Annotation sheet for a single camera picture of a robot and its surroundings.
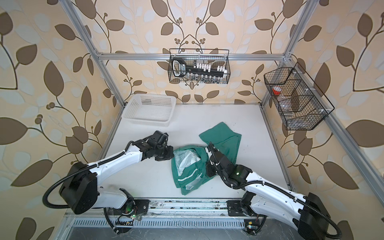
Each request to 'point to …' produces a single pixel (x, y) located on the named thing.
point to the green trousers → (189, 163)
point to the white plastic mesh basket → (153, 110)
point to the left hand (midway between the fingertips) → (176, 154)
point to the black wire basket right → (300, 108)
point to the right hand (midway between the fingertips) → (206, 164)
